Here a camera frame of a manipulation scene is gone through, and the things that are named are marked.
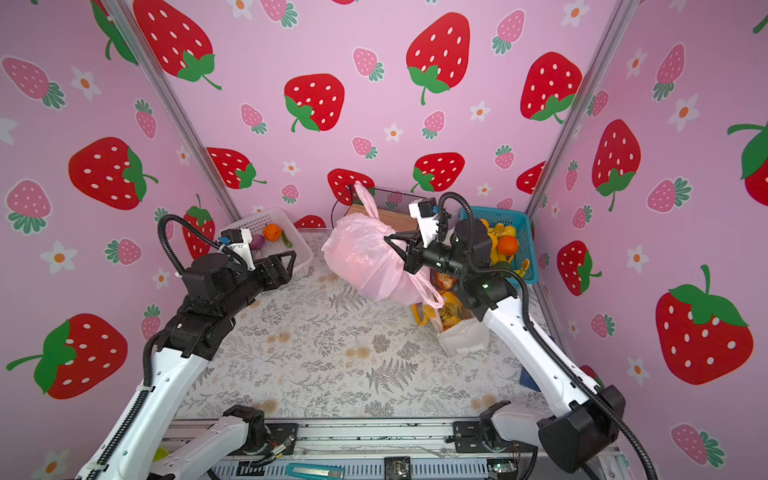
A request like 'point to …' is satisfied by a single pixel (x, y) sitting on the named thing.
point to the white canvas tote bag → (456, 327)
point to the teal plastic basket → (524, 259)
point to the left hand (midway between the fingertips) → (285, 254)
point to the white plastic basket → (291, 239)
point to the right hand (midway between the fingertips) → (385, 236)
